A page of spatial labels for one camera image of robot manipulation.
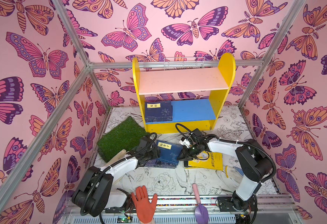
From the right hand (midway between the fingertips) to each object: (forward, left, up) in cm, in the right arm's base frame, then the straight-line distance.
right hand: (178, 157), depth 85 cm
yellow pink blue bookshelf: (+52, -6, 0) cm, 52 cm away
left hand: (+5, +12, 0) cm, 13 cm away
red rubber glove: (-26, +18, -4) cm, 32 cm away
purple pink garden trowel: (-28, -11, -4) cm, 30 cm away
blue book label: (+26, +13, +14) cm, 32 cm away
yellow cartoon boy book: (-1, -18, -2) cm, 18 cm away
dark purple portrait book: (-3, +14, -2) cm, 15 cm away
